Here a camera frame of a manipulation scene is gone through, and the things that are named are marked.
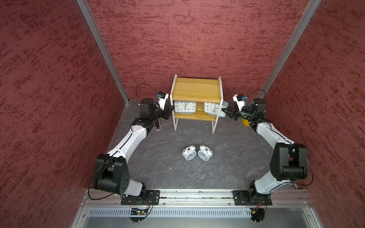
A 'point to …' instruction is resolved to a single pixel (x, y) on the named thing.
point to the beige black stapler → (158, 125)
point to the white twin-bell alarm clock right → (205, 153)
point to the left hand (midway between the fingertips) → (171, 108)
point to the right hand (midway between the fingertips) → (223, 108)
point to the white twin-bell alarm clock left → (189, 153)
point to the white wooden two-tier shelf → (200, 90)
